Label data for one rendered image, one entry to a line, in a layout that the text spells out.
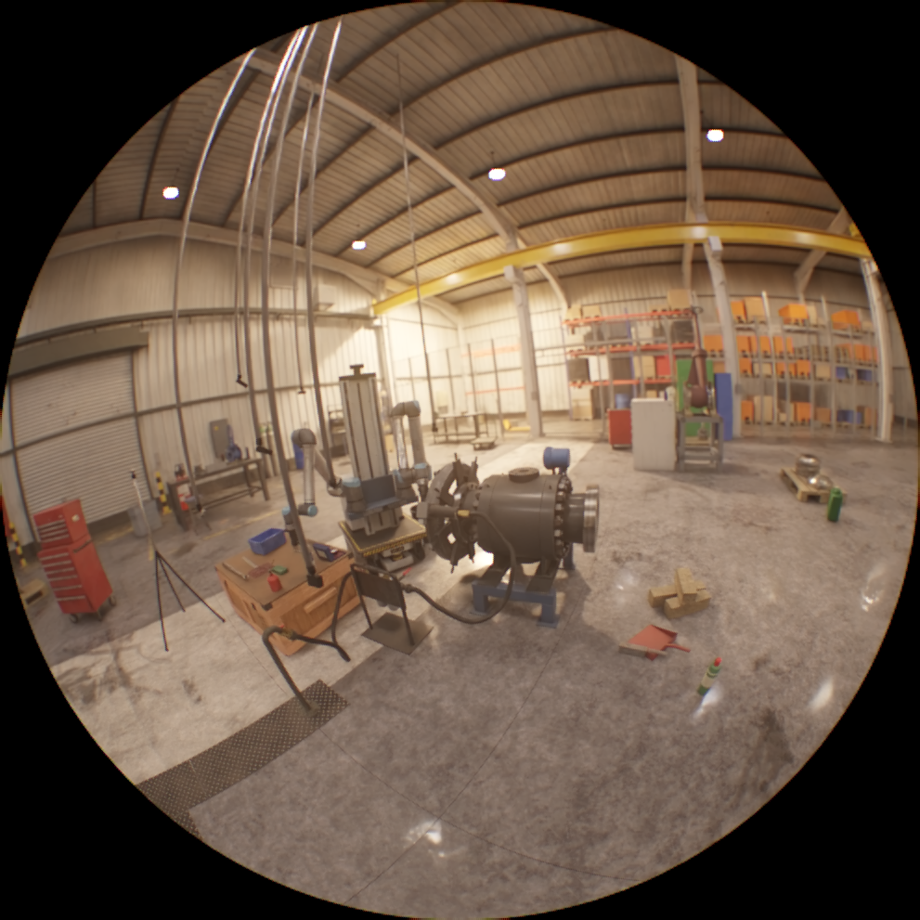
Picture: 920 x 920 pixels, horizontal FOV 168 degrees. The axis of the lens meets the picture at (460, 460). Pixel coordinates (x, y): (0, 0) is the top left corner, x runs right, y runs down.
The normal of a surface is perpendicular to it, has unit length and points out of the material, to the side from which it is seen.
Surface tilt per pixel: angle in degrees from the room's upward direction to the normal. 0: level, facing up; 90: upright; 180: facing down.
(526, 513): 65
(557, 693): 0
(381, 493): 90
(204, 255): 90
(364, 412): 90
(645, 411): 90
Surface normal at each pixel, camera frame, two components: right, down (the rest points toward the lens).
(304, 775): -0.12, -0.97
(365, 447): 0.54, 0.11
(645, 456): -0.55, 0.23
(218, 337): 0.83, 0.01
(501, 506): -0.45, -0.33
